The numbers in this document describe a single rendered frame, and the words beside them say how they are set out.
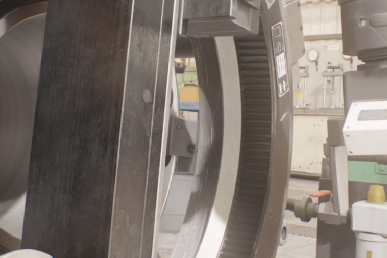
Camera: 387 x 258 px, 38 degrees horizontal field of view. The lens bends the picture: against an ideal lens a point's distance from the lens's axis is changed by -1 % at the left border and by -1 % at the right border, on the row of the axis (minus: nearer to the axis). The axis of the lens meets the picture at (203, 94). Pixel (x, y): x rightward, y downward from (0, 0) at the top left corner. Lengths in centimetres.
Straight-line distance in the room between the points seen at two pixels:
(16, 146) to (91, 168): 38
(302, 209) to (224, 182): 54
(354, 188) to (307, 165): 566
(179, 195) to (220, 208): 252
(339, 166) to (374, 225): 75
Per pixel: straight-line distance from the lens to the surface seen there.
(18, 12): 59
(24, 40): 77
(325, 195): 126
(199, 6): 53
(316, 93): 773
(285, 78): 80
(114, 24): 49
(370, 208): 125
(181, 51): 99
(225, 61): 78
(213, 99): 83
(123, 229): 49
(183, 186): 330
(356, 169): 386
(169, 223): 334
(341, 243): 137
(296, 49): 93
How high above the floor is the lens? 61
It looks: 3 degrees up
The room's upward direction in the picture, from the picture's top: 3 degrees clockwise
